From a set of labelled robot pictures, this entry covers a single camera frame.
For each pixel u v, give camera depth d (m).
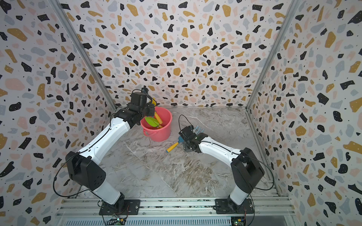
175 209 0.75
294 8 0.72
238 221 0.72
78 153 0.45
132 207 0.73
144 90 0.71
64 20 0.73
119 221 0.71
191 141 0.65
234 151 0.49
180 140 1.00
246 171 0.45
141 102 0.62
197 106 1.26
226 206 0.74
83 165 0.42
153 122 0.97
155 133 0.85
